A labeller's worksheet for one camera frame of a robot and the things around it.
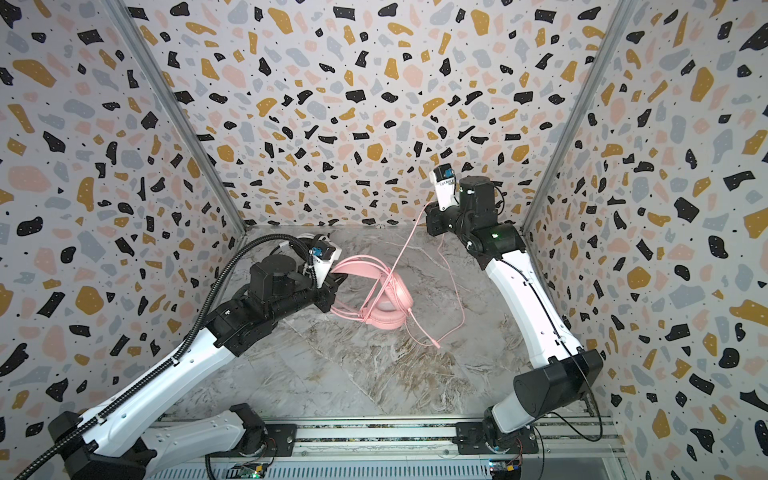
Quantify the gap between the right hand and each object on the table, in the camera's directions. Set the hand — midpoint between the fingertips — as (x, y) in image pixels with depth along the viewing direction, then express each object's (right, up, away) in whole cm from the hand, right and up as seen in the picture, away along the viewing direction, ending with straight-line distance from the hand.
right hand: (423, 198), depth 71 cm
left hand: (-18, -17, -3) cm, 25 cm away
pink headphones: (-8, -26, +1) cm, 28 cm away
